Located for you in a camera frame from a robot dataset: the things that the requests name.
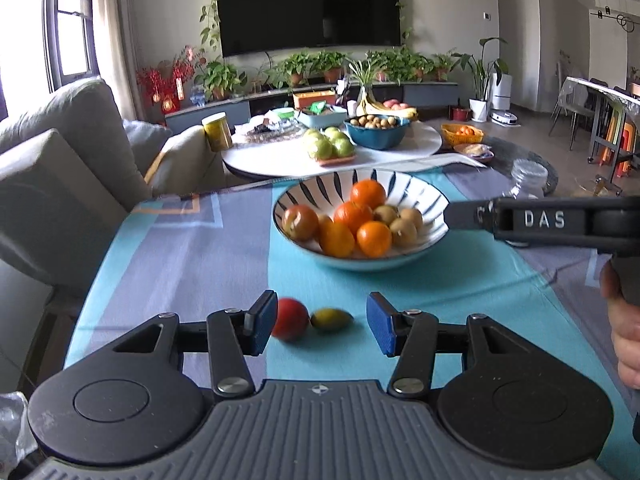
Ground lone brown kiwi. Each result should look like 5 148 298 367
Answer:
390 218 418 247

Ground red plum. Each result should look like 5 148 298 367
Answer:
271 297 309 342

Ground brown kiwi top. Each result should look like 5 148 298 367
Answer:
373 205 398 226

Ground green olive fruit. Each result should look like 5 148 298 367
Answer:
310 308 354 333

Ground small orange front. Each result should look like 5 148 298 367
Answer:
356 221 393 259

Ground large orange mandarin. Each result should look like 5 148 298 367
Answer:
349 179 386 210

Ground red orange tomato fruit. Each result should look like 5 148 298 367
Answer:
281 205 319 242

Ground right hand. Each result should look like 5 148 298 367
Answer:
600 262 640 390

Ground pink snack dish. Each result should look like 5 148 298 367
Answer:
454 143 495 162

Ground dark marble round table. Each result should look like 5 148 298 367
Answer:
439 134 561 196

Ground clear jar orange label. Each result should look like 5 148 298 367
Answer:
504 158 548 200

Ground orange basket of mandarins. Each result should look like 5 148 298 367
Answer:
440 124 484 146

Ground blue patterned tablecloth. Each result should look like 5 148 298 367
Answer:
66 185 639 476

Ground dining table with chairs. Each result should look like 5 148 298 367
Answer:
549 77 639 195

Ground blue bowl of nuts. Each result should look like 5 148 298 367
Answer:
344 115 411 151

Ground tall plant white pot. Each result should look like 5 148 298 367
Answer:
452 37 509 122

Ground banana bunch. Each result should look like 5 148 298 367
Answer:
357 96 419 122

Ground striped white ceramic bowl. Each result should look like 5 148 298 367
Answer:
272 168 449 271

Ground green apples on tray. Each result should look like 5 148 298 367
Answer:
303 127 356 166

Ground light blue snack tray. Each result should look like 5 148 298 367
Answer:
295 105 348 129

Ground white cushion yellow trim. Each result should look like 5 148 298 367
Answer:
144 126 226 196

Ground white round coffee table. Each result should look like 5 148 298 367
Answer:
221 122 442 178

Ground yellow tin can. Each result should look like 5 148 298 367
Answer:
201 112 232 152

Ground grey tv cabinet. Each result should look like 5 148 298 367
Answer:
165 81 460 133

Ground grey sofa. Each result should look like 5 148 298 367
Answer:
1 78 152 292

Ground red flower decoration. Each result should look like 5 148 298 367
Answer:
136 46 203 116

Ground dark framed window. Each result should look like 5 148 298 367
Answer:
0 0 101 122

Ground black wall television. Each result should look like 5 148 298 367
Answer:
218 0 400 56

